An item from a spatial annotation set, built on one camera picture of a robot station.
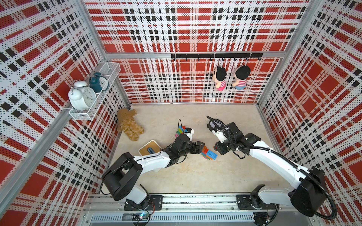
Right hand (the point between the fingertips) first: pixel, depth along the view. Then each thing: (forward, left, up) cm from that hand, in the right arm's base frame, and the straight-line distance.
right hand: (220, 146), depth 80 cm
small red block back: (+21, +22, -11) cm, 32 cm away
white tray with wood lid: (+3, +42, -7) cm, 43 cm away
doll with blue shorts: (+47, -19, +18) cm, 53 cm away
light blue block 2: (+21, +25, -11) cm, 34 cm away
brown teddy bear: (+19, +62, -3) cm, 65 cm away
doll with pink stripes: (+44, -3, +18) cm, 48 cm away
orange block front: (+1, +9, -4) cm, 9 cm away
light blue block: (-2, +4, -7) cm, 8 cm away
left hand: (+4, +10, -3) cm, 12 cm away
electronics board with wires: (-33, +42, -12) cm, 54 cm away
